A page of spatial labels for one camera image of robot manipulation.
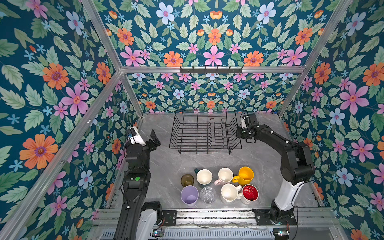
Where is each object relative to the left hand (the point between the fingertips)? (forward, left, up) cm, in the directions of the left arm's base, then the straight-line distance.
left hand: (145, 129), depth 68 cm
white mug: (-23, -40, -29) cm, 54 cm away
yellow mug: (-14, -51, -31) cm, 62 cm away
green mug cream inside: (-14, -27, -29) cm, 42 cm away
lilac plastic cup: (-22, -18, -32) cm, 43 cm away
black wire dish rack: (+22, -27, -32) cm, 47 cm away
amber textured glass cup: (-14, -17, -30) cm, 37 cm away
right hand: (+13, -51, -24) cm, 57 cm away
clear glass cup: (-23, -28, -32) cm, 49 cm away
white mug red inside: (-24, -51, -31) cm, 64 cm away
